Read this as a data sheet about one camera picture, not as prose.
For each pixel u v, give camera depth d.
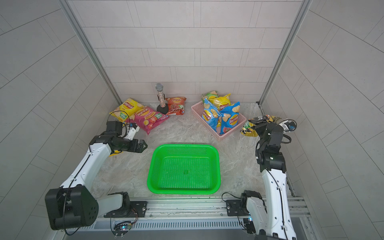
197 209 0.72
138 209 0.71
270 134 0.49
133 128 0.73
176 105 1.05
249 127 0.74
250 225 0.67
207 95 1.05
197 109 1.08
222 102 0.99
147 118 0.96
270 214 0.40
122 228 0.65
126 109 1.05
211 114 0.92
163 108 1.09
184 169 0.86
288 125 0.57
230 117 0.90
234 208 0.71
